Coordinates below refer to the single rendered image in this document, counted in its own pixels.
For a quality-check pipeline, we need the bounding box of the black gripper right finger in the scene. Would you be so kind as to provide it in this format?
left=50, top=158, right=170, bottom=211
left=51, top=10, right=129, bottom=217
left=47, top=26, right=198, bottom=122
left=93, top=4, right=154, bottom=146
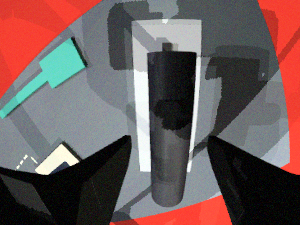
left=207, top=136, right=300, bottom=225

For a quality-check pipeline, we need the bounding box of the white square tile with dark centre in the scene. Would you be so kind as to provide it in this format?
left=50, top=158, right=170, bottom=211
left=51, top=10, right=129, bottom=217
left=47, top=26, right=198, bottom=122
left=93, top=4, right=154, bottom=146
left=36, top=141, right=80, bottom=174

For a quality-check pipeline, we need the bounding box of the teal small trowel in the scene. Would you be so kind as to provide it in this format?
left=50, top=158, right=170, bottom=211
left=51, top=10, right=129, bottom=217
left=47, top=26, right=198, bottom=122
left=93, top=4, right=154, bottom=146
left=0, top=38, right=88, bottom=119

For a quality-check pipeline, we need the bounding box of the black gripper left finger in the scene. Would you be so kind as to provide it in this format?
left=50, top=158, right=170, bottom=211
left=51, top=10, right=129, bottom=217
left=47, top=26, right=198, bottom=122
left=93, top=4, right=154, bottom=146
left=0, top=136, right=133, bottom=225

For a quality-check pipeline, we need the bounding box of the grey flat mat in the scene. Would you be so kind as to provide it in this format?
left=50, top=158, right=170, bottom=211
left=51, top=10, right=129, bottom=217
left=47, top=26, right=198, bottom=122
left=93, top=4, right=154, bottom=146
left=0, top=0, right=291, bottom=222

